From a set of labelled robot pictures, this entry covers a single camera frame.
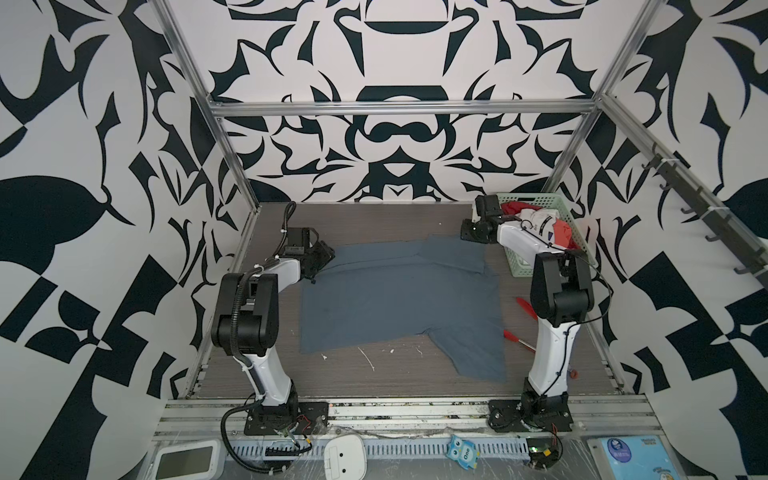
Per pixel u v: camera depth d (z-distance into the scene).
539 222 1.04
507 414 0.74
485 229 0.76
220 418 0.66
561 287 0.55
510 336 0.87
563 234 1.02
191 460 0.85
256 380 0.56
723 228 0.55
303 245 0.79
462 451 0.69
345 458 0.67
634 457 0.65
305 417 0.73
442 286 0.99
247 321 0.50
